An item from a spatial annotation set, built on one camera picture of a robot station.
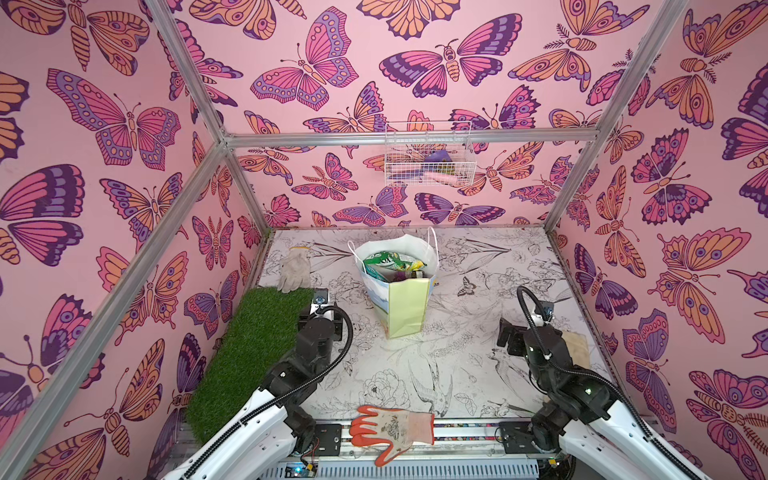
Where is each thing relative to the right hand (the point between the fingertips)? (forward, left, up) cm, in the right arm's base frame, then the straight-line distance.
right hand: (519, 322), depth 77 cm
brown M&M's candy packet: (+14, +26, +1) cm, 29 cm away
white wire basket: (+49, +22, +18) cm, 57 cm away
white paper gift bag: (+17, +31, -3) cm, 36 cm away
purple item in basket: (+49, +18, +18) cm, 55 cm away
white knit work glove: (+27, +68, -15) cm, 75 cm away
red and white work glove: (-23, +31, -14) cm, 41 cm away
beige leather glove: (0, -22, -15) cm, 27 cm away
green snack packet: (+14, +32, +7) cm, 36 cm away
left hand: (+3, +50, +4) cm, 50 cm away
